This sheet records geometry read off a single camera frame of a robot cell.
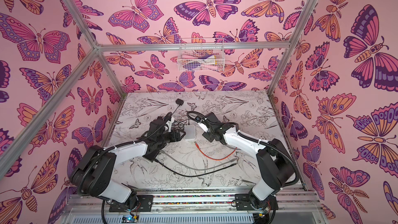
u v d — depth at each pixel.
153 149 0.69
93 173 0.44
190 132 0.98
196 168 0.85
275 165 0.44
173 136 0.80
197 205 0.74
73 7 0.76
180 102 1.13
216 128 0.67
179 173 0.83
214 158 0.88
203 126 0.79
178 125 1.01
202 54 0.95
